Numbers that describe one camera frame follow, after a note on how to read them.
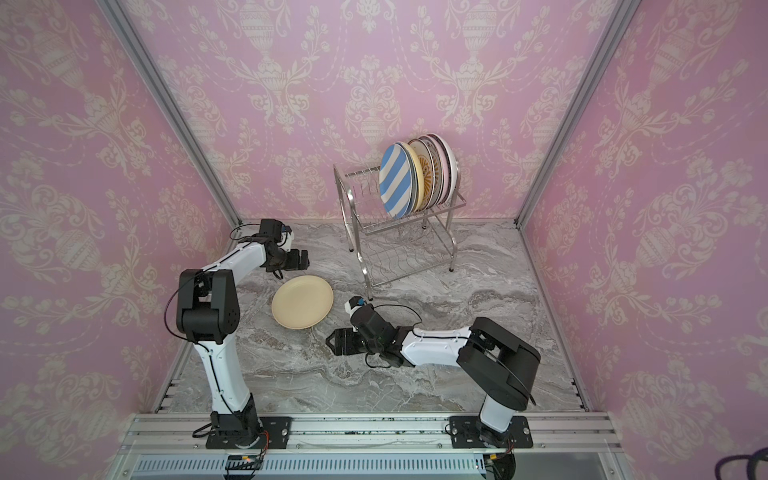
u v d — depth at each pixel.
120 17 0.70
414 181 0.73
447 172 0.76
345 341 0.73
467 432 0.74
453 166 0.76
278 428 0.75
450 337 0.52
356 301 0.78
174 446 0.74
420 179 0.73
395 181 0.82
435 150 0.74
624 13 0.68
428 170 0.74
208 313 0.55
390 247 1.07
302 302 0.98
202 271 0.57
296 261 0.95
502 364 0.44
